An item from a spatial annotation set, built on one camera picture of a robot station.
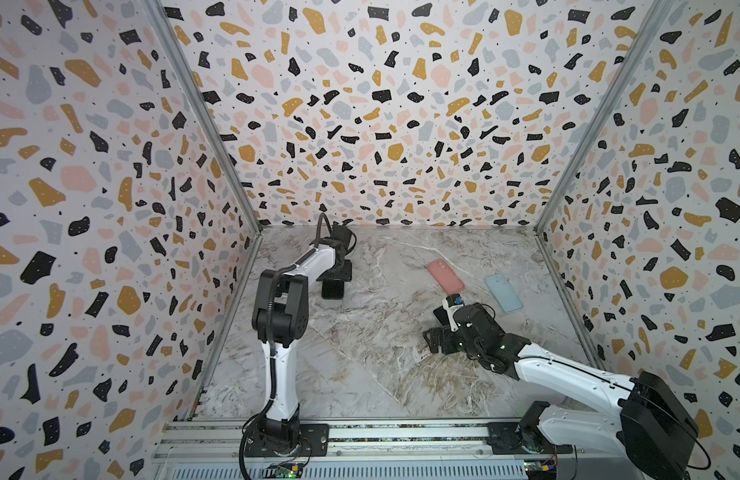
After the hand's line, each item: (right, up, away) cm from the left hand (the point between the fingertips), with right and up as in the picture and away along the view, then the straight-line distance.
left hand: (338, 270), depth 101 cm
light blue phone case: (+57, -8, +3) cm, 58 cm away
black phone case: (-2, -7, +2) cm, 7 cm away
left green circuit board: (-8, -46, -31) cm, 55 cm away
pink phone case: (+38, -2, +6) cm, 38 cm away
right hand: (+30, -15, -17) cm, 37 cm away
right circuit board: (+53, -46, -29) cm, 76 cm away
